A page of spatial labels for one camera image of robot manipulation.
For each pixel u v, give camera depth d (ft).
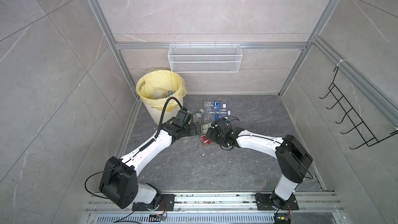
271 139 1.71
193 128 2.44
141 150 1.52
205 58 3.30
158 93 3.07
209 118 3.30
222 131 2.25
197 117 3.42
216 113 3.41
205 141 2.93
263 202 2.39
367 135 2.01
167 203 2.40
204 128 3.11
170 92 3.40
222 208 2.39
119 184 1.34
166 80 3.20
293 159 1.54
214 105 3.51
